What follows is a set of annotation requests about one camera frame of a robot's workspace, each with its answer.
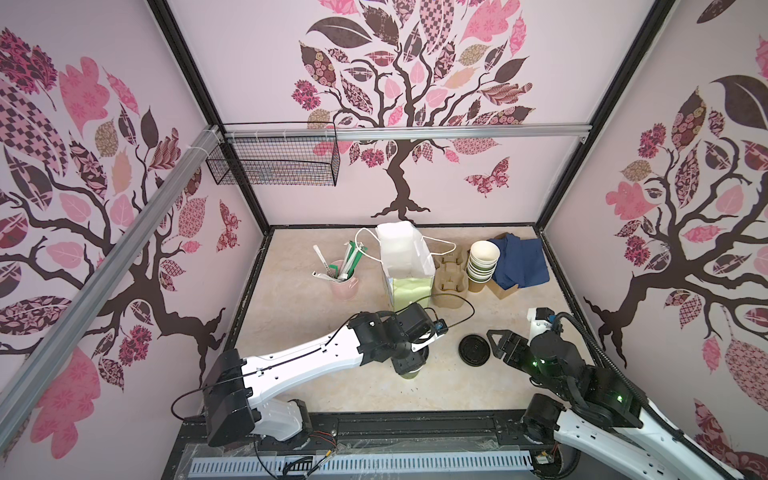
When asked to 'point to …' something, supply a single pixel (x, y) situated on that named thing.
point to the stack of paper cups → (482, 264)
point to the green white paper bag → (410, 271)
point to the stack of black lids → (474, 350)
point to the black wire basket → (279, 154)
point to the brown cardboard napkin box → (493, 287)
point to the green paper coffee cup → (412, 374)
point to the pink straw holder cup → (343, 290)
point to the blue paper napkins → (522, 262)
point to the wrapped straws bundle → (351, 257)
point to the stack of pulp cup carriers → (450, 282)
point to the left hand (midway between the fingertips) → (408, 350)
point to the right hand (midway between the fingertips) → (494, 336)
